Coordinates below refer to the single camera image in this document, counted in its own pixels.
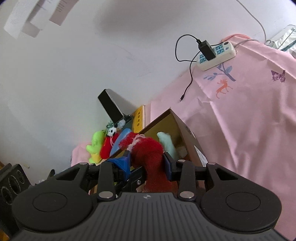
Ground green plush toy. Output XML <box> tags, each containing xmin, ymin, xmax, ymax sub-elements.
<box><xmin>86</xmin><ymin>131</ymin><xmax>105</xmax><ymax>164</ymax></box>

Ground white plush toy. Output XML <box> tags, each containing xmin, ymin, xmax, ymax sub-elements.
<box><xmin>157</xmin><ymin>132</ymin><xmax>188</xmax><ymax>160</ymax></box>

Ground red plush toy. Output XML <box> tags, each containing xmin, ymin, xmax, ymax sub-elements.
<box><xmin>100</xmin><ymin>133</ymin><xmax>119</xmax><ymax>159</ymax></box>

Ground small panda plush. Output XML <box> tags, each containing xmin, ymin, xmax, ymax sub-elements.
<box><xmin>106</xmin><ymin>119</ymin><xmax>126</xmax><ymax>137</ymax></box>

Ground pink printed tablecloth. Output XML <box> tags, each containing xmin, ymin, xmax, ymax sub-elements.
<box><xmin>70</xmin><ymin>33</ymin><xmax>296</xmax><ymax>240</ymax></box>

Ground black phone stand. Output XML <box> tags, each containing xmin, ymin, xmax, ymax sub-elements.
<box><xmin>120</xmin><ymin>114</ymin><xmax>133</xmax><ymax>125</ymax></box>

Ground white power cord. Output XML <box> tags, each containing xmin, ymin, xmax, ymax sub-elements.
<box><xmin>234</xmin><ymin>0</ymin><xmax>269</xmax><ymax>47</ymax></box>

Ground brown cardboard box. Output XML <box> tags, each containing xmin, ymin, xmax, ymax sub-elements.
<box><xmin>89</xmin><ymin>108</ymin><xmax>209</xmax><ymax>195</ymax></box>

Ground red haired doll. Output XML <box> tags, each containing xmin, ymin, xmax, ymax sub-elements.
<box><xmin>119</xmin><ymin>132</ymin><xmax>178</xmax><ymax>194</ymax></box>

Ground white power strip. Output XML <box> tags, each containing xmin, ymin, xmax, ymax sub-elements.
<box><xmin>196</xmin><ymin>41</ymin><xmax>236</xmax><ymax>71</ymax></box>

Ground black speaker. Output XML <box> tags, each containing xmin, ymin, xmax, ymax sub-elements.
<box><xmin>0</xmin><ymin>163</ymin><xmax>31</xmax><ymax>237</ymax></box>

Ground black charger adapter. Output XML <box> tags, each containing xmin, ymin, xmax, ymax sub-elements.
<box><xmin>197</xmin><ymin>39</ymin><xmax>216</xmax><ymax>61</ymax></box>

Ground yellow book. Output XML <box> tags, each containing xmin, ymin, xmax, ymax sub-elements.
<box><xmin>132</xmin><ymin>105</ymin><xmax>145</xmax><ymax>133</ymax></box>

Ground paper sheets on wall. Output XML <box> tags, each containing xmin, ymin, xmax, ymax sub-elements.
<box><xmin>4</xmin><ymin>0</ymin><xmax>78</xmax><ymax>39</ymax></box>

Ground black smartphone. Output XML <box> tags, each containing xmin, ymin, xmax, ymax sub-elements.
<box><xmin>98</xmin><ymin>89</ymin><xmax>125</xmax><ymax>124</ymax></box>

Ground blue glasses case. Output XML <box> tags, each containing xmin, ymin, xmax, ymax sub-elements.
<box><xmin>110</xmin><ymin>128</ymin><xmax>132</xmax><ymax>156</ymax></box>

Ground black charging cable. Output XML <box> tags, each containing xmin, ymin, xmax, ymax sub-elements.
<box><xmin>174</xmin><ymin>34</ymin><xmax>202</xmax><ymax>103</ymax></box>

